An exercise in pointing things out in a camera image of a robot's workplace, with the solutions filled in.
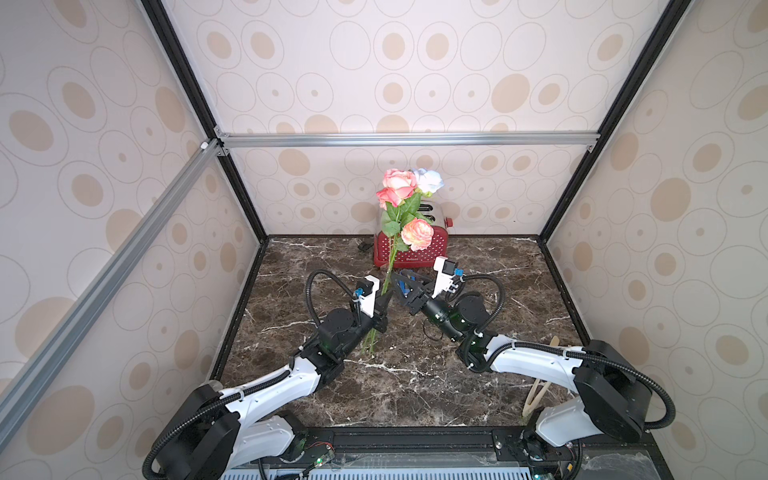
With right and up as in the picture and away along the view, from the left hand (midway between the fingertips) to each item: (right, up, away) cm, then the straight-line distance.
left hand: (400, 292), depth 74 cm
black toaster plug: (-13, +14, +41) cm, 45 cm away
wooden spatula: (+34, -30, +5) cm, 46 cm away
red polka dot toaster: (+12, +26, +31) cm, 42 cm away
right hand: (+2, +5, -3) cm, 6 cm away
